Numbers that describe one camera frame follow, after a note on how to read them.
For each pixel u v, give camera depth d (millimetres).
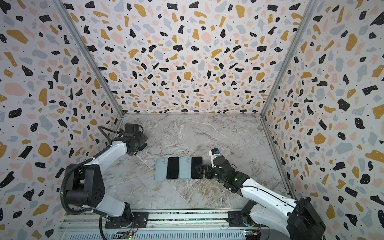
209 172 714
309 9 721
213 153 732
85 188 443
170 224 732
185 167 942
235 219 745
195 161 952
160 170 933
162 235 779
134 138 733
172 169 922
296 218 409
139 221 732
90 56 873
